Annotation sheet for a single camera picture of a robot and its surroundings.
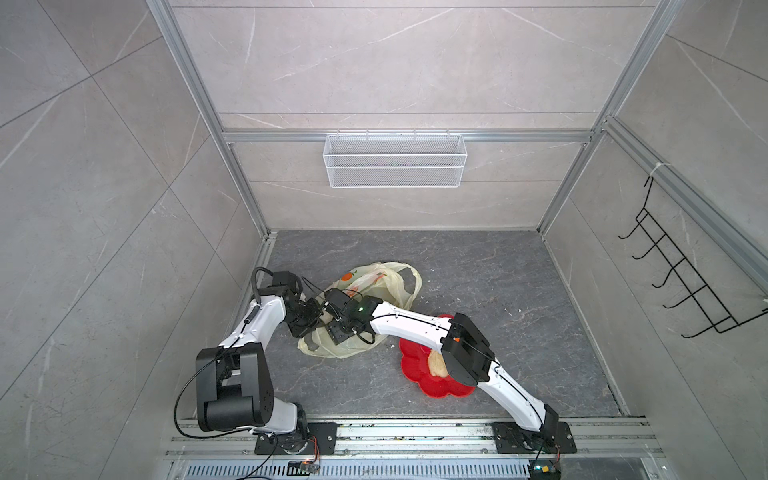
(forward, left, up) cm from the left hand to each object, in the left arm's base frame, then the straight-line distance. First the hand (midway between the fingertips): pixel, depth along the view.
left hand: (323, 315), depth 88 cm
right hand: (-1, -5, -5) cm, 7 cm away
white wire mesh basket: (+46, -23, +23) cm, 56 cm away
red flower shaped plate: (-14, -27, -5) cm, 31 cm away
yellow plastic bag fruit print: (+9, -23, +3) cm, 25 cm away
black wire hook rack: (-18, -86, +27) cm, 92 cm away
